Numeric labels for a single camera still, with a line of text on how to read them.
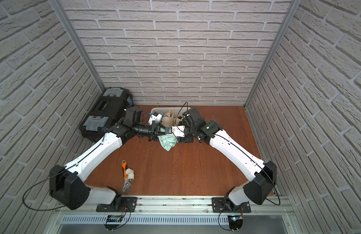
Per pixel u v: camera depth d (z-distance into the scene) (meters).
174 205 0.76
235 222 0.71
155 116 0.71
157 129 0.65
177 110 0.98
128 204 0.73
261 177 0.40
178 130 0.62
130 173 0.81
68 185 0.40
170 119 0.97
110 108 0.95
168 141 0.66
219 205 0.73
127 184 0.79
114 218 0.73
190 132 0.61
